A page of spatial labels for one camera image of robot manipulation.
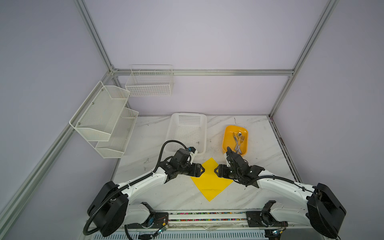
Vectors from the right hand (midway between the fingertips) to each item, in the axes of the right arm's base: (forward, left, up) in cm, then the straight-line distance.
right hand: (216, 171), depth 83 cm
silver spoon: (+31, -20, -7) cm, 37 cm away
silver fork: (+27, -20, -7) cm, 34 cm away
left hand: (-1, +10, +2) cm, 10 cm away
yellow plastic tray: (+26, -11, -6) cm, 28 cm away
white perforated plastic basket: (+38, +17, -7) cm, 42 cm away
